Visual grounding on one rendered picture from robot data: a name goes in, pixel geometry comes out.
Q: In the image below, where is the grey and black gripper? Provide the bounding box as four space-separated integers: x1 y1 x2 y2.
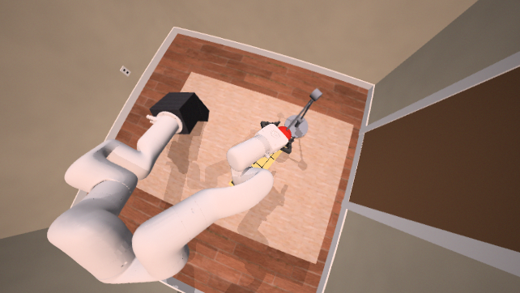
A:
254 121 295 155

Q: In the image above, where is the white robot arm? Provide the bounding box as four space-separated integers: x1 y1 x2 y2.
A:
47 112 274 283

